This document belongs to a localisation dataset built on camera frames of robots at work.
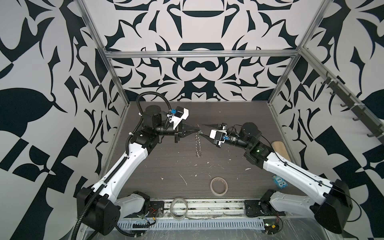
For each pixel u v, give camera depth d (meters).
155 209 0.73
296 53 0.91
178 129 0.58
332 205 0.38
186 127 0.60
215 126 0.60
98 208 0.38
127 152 0.48
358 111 0.59
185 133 0.62
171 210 0.75
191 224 0.71
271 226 0.71
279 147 0.91
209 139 0.54
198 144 0.62
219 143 0.60
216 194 0.78
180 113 0.54
